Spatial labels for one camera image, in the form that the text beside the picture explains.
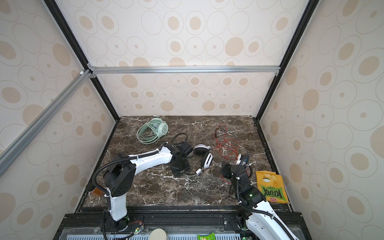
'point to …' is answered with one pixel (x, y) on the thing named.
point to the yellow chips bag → (272, 187)
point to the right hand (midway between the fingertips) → (229, 163)
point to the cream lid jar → (158, 234)
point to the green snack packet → (211, 236)
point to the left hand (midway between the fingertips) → (192, 171)
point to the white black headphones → (201, 149)
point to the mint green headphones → (158, 126)
